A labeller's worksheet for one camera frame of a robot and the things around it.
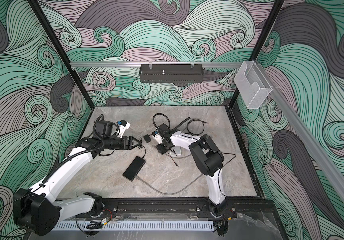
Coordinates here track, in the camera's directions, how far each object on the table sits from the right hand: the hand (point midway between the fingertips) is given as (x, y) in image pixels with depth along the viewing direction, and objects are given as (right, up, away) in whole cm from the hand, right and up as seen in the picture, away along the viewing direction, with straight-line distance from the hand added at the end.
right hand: (161, 149), depth 96 cm
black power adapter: (-10, +7, +3) cm, 12 cm away
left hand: (-12, +8, -19) cm, 24 cm away
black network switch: (-16, -9, -10) cm, 21 cm away
